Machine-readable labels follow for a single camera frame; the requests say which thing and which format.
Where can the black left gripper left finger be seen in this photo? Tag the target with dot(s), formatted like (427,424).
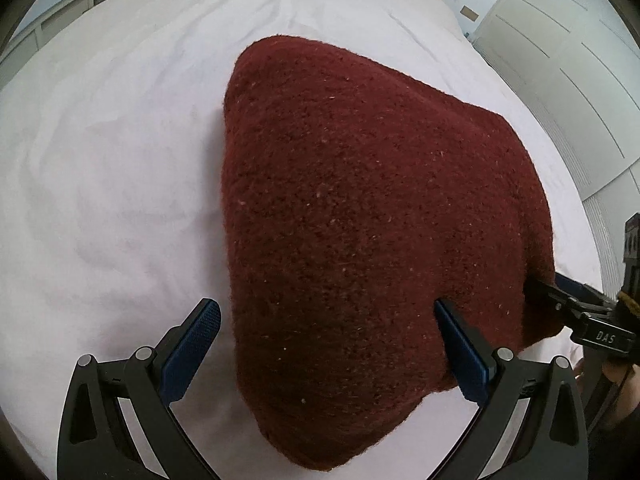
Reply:
(117,421)

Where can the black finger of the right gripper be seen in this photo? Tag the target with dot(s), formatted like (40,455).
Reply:
(583,292)
(548,308)

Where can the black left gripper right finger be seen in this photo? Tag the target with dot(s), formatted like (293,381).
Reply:
(529,422)

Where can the dark red knitted sweater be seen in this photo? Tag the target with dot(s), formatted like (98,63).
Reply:
(354,197)

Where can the white wardrobe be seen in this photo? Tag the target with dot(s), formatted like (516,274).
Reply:
(575,61)

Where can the white bed sheet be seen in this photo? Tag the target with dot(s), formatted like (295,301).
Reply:
(111,148)

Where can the white shelf unit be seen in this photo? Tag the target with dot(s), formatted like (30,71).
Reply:
(23,46)

